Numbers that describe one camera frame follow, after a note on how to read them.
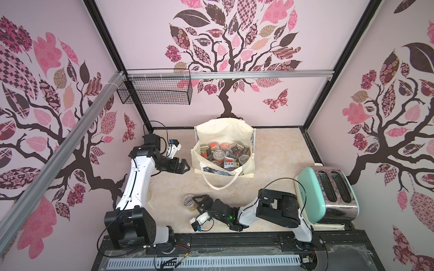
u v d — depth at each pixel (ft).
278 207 1.71
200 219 2.38
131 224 1.30
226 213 2.12
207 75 3.10
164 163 2.14
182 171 2.24
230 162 2.87
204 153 3.03
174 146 2.37
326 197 2.25
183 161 2.32
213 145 3.10
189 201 2.61
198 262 2.29
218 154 2.98
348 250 2.38
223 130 2.93
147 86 3.11
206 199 2.49
